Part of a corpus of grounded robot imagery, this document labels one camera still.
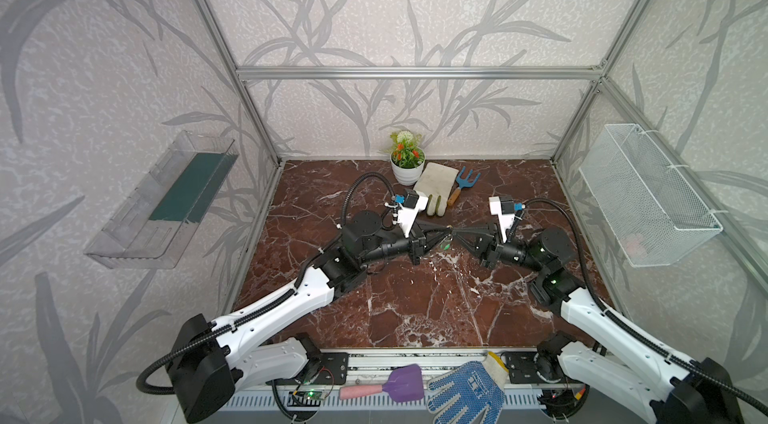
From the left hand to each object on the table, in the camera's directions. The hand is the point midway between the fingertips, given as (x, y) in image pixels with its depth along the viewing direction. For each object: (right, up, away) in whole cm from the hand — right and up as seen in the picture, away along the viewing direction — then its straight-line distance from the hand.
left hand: (452, 229), depth 62 cm
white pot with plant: (-9, +19, +39) cm, 44 cm away
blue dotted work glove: (+8, -39, +9) cm, 41 cm away
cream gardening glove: (+3, +10, +50) cm, 51 cm away
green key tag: (0, -5, +4) cm, 6 cm away
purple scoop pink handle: (-10, -39, +9) cm, 42 cm away
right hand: (+1, 0, +2) cm, 2 cm away
